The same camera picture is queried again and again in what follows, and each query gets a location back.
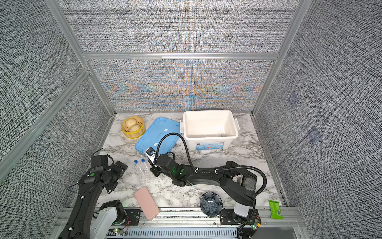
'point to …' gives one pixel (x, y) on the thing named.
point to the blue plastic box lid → (161, 126)
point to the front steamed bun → (134, 128)
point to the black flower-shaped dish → (211, 204)
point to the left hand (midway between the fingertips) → (123, 171)
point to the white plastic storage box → (209, 130)
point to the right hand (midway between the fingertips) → (150, 158)
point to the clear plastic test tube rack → (149, 178)
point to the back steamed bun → (129, 122)
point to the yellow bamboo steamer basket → (126, 130)
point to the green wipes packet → (275, 210)
